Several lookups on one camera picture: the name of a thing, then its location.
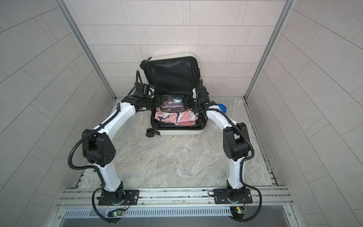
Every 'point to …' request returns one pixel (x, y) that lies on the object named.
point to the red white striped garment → (187, 123)
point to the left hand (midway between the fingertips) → (167, 99)
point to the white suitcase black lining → (177, 74)
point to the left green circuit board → (116, 213)
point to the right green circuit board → (238, 212)
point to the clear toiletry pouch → (174, 103)
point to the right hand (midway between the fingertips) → (180, 100)
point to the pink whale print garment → (175, 117)
